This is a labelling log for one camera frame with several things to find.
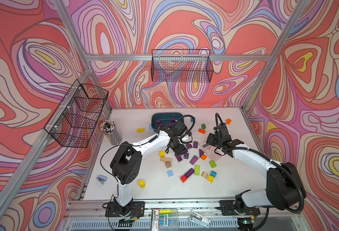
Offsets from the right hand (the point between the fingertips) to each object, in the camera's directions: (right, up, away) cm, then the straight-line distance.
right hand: (212, 142), depth 90 cm
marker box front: (-30, -35, -21) cm, 51 cm away
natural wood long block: (-30, -11, +1) cm, 32 cm away
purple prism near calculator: (-7, -7, +3) cm, 10 cm away
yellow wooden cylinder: (-43, -21, -12) cm, 49 cm away
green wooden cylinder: (-2, +10, +15) cm, 18 cm away
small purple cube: (-35, +11, +17) cm, 40 cm away
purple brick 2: (-12, -12, +1) cm, 16 cm away
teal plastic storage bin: (-34, +14, +21) cm, 43 cm away
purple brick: (-21, -11, +1) cm, 24 cm away
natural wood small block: (-28, -14, -3) cm, 32 cm away
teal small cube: (-1, -18, -6) cm, 19 cm away
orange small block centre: (-5, -10, +1) cm, 11 cm away
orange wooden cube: (+19, +13, +20) cm, 31 cm away
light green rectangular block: (-11, -17, -4) cm, 20 cm away
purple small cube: (-17, -9, +1) cm, 19 cm away
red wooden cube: (-19, -20, -8) cm, 29 cm away
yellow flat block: (-49, +7, +14) cm, 51 cm away
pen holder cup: (-64, +9, -4) cm, 65 cm away
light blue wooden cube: (-27, -19, -4) cm, 33 cm away
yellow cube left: (-33, -8, +3) cm, 34 cm away
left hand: (-20, -4, -2) cm, 21 cm away
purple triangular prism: (-14, -4, +7) cm, 16 cm away
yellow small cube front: (-3, -21, -6) cm, 22 cm away
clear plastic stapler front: (-13, -35, -21) cm, 42 cm away
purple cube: (-25, +15, +25) cm, 38 cm away
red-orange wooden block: (-4, +6, +15) cm, 16 cm away
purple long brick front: (-15, -18, -6) cm, 24 cm away
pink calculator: (-1, -5, +3) cm, 6 cm away
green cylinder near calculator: (0, -14, -2) cm, 14 cm away
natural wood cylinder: (-7, -19, -6) cm, 21 cm away
